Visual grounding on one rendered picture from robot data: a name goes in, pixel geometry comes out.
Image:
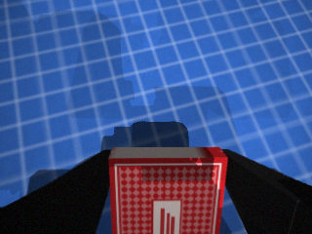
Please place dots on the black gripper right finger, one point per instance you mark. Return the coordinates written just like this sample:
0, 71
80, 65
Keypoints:
267, 202

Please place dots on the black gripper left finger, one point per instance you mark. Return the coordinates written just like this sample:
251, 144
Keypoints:
71, 204

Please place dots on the blue grid work mat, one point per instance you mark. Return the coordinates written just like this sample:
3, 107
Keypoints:
81, 76

